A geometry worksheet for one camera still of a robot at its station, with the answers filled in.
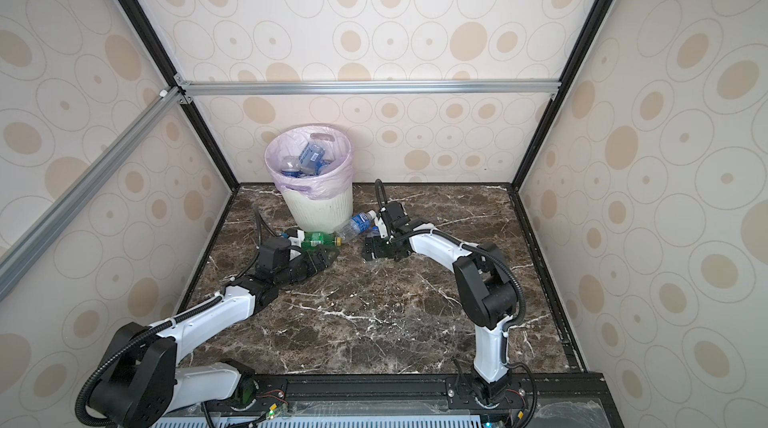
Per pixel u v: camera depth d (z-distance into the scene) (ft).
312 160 3.27
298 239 2.61
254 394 2.35
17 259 1.67
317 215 3.09
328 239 3.27
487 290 1.66
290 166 3.21
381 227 2.84
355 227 3.41
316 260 2.48
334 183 2.80
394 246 2.38
